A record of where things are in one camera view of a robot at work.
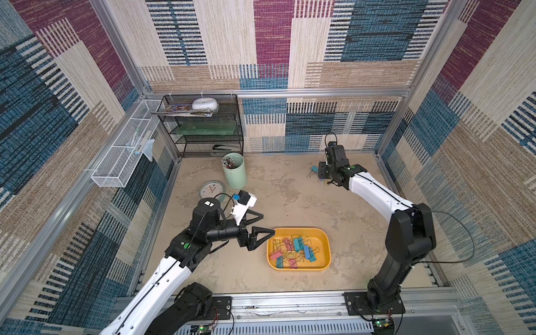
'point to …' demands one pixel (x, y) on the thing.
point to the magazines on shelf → (186, 109)
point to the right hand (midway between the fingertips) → (324, 165)
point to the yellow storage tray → (315, 256)
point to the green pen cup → (235, 170)
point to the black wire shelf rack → (203, 125)
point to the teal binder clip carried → (299, 243)
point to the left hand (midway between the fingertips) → (266, 224)
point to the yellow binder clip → (278, 243)
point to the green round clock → (212, 189)
